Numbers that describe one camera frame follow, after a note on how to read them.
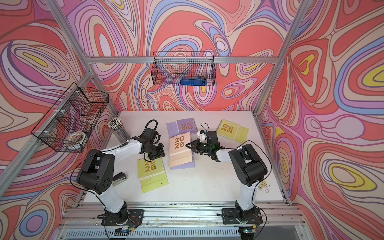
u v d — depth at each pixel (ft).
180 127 3.57
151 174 2.85
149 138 2.47
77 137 2.31
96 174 1.55
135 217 2.40
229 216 2.40
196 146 2.70
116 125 2.91
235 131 3.53
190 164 2.83
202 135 2.93
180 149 2.97
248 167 1.67
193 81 2.68
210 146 2.52
